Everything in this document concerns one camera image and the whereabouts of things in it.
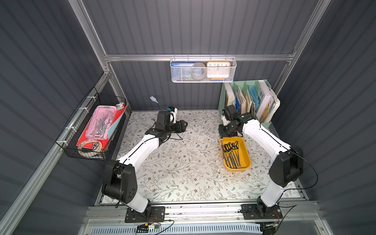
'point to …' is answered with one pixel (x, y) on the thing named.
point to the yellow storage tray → (245, 156)
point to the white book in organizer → (266, 102)
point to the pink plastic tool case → (98, 127)
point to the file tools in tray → (231, 152)
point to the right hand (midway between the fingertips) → (224, 132)
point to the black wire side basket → (90, 149)
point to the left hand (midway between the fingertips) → (181, 122)
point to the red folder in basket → (104, 143)
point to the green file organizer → (255, 97)
